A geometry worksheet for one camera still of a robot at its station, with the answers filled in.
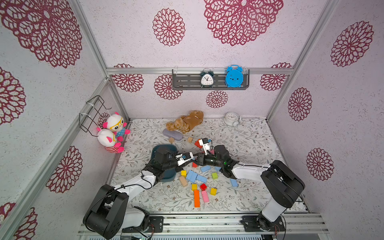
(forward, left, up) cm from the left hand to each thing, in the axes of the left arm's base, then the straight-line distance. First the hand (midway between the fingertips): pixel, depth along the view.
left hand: (189, 157), depth 84 cm
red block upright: (+1, -3, -13) cm, 13 cm away
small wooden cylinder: (+20, +13, -12) cm, 27 cm away
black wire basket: (+11, +50, +21) cm, 55 cm away
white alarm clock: (+40, -33, -11) cm, 53 cm away
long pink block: (-17, -9, -13) cm, 23 cm away
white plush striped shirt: (+7, +46, +7) cm, 47 cm away
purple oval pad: (+23, +10, -10) cm, 27 cm away
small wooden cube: (+21, 0, -12) cm, 24 cm away
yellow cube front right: (-16, -13, -11) cm, 23 cm away
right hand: (-1, +1, +3) cm, 3 cm away
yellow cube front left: (-13, -3, -12) cm, 18 cm away
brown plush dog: (+30, +3, -4) cm, 31 cm away
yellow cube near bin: (-4, +4, -11) cm, 12 cm away
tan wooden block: (-10, +4, -11) cm, 15 cm away
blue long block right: (-10, -26, -13) cm, 31 cm away
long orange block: (-19, -4, -12) cm, 23 cm away
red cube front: (-13, -8, -11) cm, 19 cm away
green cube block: (-7, -15, -10) cm, 19 cm away
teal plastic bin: (-7, +13, -8) cm, 17 cm away
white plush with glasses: (+21, +47, +5) cm, 52 cm away
